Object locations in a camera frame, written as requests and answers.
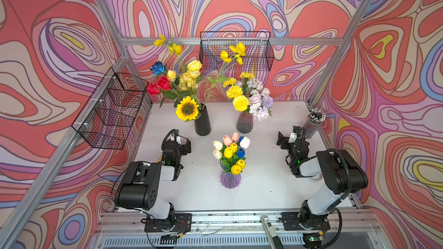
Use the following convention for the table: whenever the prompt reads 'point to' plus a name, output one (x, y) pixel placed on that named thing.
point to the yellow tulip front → (235, 169)
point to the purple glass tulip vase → (228, 179)
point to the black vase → (202, 124)
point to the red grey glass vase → (244, 122)
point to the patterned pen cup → (315, 118)
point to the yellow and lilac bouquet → (247, 91)
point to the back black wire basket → (258, 56)
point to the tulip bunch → (236, 142)
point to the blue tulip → (240, 153)
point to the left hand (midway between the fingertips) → (180, 139)
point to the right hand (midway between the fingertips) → (287, 136)
